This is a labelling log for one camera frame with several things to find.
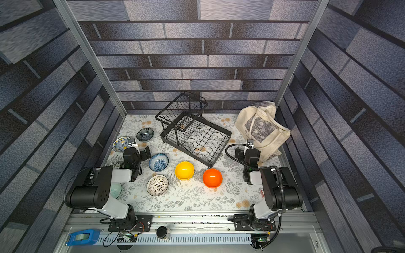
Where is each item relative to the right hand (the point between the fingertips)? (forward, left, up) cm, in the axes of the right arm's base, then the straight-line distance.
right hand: (247, 147), depth 94 cm
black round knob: (-45, +43, +4) cm, 62 cm away
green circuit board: (-45, -1, -8) cm, 46 cm away
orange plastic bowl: (-18, +21, -4) cm, 28 cm away
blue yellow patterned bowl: (+3, +81, -2) cm, 81 cm away
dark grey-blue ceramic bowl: (+12, +68, -3) cm, 69 cm away
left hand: (-1, +66, +1) cm, 66 cm away
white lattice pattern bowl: (-23, +52, -5) cm, 57 cm away
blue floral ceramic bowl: (-9, +54, -4) cm, 55 cm away
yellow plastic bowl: (-15, +38, -4) cm, 41 cm away
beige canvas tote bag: (+14, -7, +7) cm, 17 cm away
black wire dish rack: (0, +36, +18) cm, 40 cm away
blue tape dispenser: (-47, +77, 0) cm, 90 cm away
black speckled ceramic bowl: (-12, +78, -1) cm, 79 cm away
